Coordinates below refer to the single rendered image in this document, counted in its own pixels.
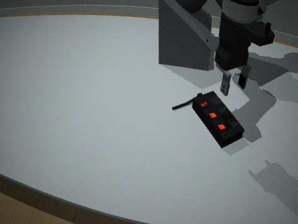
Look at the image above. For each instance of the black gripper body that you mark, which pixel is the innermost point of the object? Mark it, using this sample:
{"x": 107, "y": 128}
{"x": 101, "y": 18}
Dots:
{"x": 238, "y": 29}

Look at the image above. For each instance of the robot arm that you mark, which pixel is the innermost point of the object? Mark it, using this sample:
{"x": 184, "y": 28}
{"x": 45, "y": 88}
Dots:
{"x": 193, "y": 6}

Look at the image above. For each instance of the black power strip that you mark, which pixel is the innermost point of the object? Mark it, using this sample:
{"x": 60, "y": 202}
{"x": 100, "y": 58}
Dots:
{"x": 218, "y": 119}

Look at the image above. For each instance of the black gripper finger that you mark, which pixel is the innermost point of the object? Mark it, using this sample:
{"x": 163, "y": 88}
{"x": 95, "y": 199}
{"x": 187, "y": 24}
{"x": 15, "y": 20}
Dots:
{"x": 225, "y": 81}
{"x": 244, "y": 76}

